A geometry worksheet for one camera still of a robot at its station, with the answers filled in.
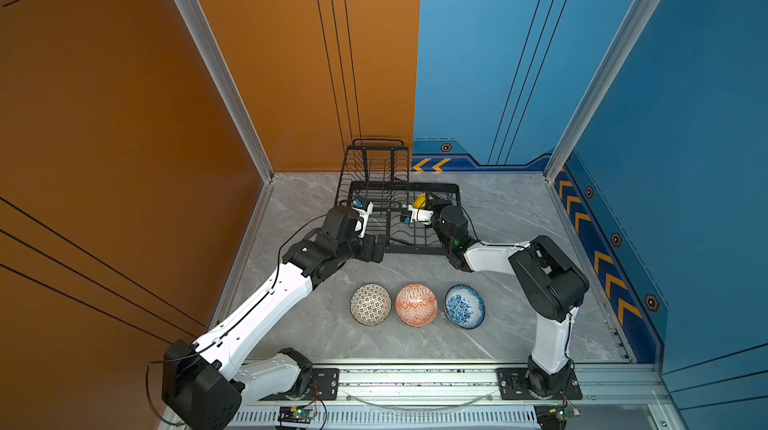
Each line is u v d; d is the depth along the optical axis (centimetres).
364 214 69
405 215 82
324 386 74
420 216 81
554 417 70
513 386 72
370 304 85
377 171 106
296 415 71
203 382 38
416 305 85
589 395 72
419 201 92
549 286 51
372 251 68
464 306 83
